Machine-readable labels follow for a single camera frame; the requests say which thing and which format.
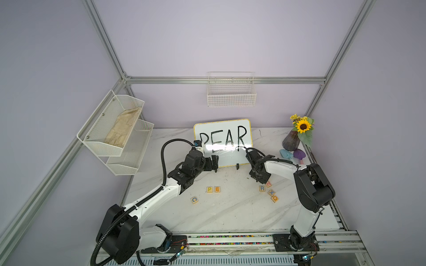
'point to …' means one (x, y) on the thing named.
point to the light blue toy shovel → (286, 154)
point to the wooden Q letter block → (274, 199)
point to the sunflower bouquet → (304, 126)
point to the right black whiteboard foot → (237, 166)
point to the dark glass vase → (292, 141)
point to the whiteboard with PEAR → (227, 139)
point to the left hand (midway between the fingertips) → (209, 159)
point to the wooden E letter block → (217, 189)
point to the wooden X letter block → (271, 192)
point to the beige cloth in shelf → (117, 134)
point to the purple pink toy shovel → (300, 154)
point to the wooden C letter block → (194, 200)
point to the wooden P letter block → (209, 189)
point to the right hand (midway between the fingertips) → (253, 177)
